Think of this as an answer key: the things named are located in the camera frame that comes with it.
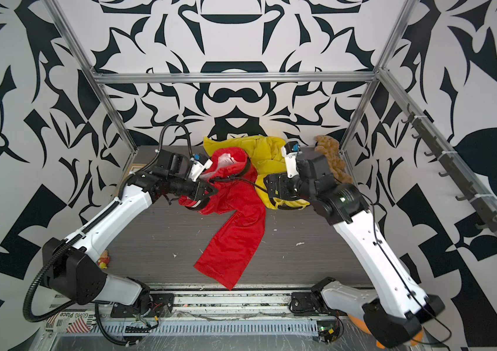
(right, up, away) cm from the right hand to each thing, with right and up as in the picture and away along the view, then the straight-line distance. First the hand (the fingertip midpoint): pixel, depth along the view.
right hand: (275, 173), depth 68 cm
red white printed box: (-63, -46, +1) cm, 78 cm away
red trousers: (-13, -28, +20) cm, 37 cm away
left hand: (-20, -5, +10) cm, 23 cm away
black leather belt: (-13, -1, +5) cm, 13 cm away
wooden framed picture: (-66, +3, +45) cm, 79 cm away
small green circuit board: (+17, -50, +3) cm, 53 cm away
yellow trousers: (0, +7, +43) cm, 43 cm away
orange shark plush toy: (+26, -46, +1) cm, 53 cm away
